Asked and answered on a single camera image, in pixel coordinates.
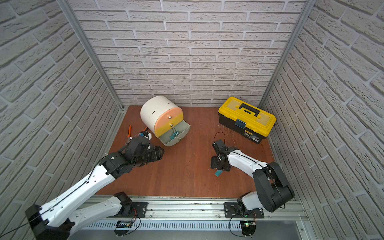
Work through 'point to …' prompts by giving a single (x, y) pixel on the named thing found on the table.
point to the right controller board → (248, 227)
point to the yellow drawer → (159, 131)
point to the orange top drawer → (166, 116)
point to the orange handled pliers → (129, 137)
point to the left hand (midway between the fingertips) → (163, 149)
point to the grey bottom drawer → (184, 127)
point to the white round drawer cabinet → (153, 107)
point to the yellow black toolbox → (247, 118)
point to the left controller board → (123, 224)
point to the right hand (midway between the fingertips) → (218, 166)
